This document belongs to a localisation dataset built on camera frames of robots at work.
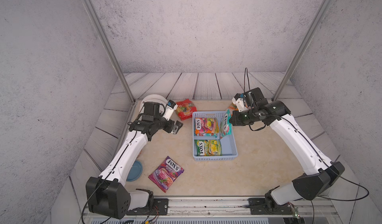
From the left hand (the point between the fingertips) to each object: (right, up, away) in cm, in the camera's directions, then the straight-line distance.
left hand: (177, 119), depth 79 cm
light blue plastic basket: (+31, -20, +14) cm, 39 cm away
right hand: (+27, 0, -7) cm, 27 cm away
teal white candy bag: (+25, -3, -5) cm, 26 cm away
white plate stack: (-17, +13, +18) cm, 28 cm away
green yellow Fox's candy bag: (+18, -18, +12) cm, 28 cm away
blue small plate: (-23, -29, +2) cm, 37 cm away
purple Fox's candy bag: (-6, -30, +3) cm, 30 cm away
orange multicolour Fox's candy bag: (+17, -6, +20) cm, 27 cm away
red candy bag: (+2, +6, +31) cm, 32 cm away
